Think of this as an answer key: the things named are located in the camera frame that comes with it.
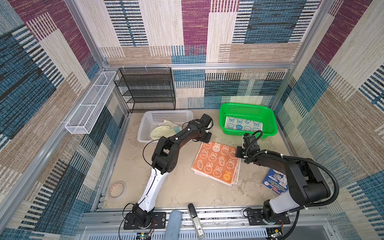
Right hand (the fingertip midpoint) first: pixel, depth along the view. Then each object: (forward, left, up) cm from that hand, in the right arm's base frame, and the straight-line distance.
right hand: (239, 152), depth 95 cm
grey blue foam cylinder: (-39, +38, +3) cm, 55 cm away
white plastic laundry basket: (+26, +58, +4) cm, 64 cm away
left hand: (+11, +19, +2) cm, 22 cm away
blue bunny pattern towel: (+22, -5, +1) cm, 23 cm away
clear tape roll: (-20, +71, -2) cm, 74 cm away
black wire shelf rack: (+43, +60, +18) cm, 76 cm away
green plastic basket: (+34, 0, +3) cm, 34 cm away
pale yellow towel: (+15, +45, +7) cm, 47 cm away
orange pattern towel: (-6, +13, -1) cm, 15 cm away
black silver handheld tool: (-36, +28, +3) cm, 46 cm away
